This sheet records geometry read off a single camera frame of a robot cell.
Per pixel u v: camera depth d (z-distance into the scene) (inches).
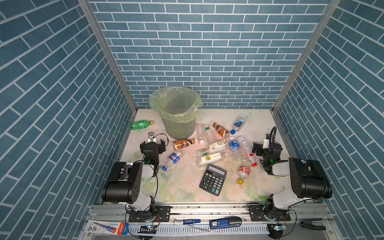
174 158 34.9
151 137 30.9
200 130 41.7
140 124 41.3
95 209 30.2
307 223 27.7
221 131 39.8
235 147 36.8
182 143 37.4
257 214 29.0
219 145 36.8
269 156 29.0
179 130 41.3
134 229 27.7
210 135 41.0
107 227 27.3
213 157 34.9
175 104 40.6
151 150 27.4
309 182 18.7
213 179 32.5
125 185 17.4
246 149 36.4
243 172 32.6
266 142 33.2
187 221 27.8
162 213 28.6
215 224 26.8
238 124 41.3
